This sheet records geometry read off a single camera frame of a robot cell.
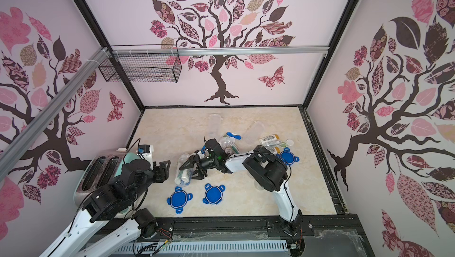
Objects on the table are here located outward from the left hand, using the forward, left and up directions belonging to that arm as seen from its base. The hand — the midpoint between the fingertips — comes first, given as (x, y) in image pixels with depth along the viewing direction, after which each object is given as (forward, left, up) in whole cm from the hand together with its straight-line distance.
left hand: (162, 166), depth 70 cm
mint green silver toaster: (0, +26, -2) cm, 27 cm away
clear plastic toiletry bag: (+23, -26, -18) cm, 39 cm away
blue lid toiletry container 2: (+30, -42, -18) cm, 55 cm away
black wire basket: (+77, +35, -3) cm, 85 cm away
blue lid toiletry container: (+39, -18, -17) cm, 46 cm away
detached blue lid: (-7, -3, -21) cm, 22 cm away
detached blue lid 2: (-4, -19, -22) cm, 30 cm away
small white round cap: (+24, -62, -19) cm, 69 cm away
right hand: (+1, -6, -8) cm, 10 cm away
